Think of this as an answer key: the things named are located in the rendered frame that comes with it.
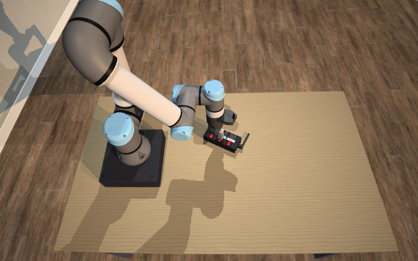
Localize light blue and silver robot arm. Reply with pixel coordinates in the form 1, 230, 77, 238
62, 0, 225, 166

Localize black power strip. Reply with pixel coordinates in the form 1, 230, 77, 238
203, 129, 250, 153

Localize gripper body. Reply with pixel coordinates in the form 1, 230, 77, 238
206, 108, 237, 136

